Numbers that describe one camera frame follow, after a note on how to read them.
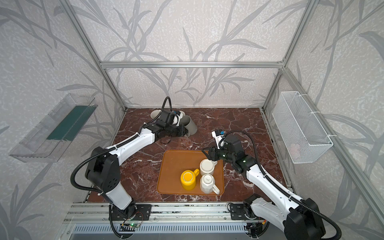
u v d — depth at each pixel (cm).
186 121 87
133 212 69
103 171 46
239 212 73
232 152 61
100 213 75
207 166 82
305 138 60
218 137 70
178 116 72
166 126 68
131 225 71
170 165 90
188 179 76
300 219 38
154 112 111
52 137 65
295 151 72
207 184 72
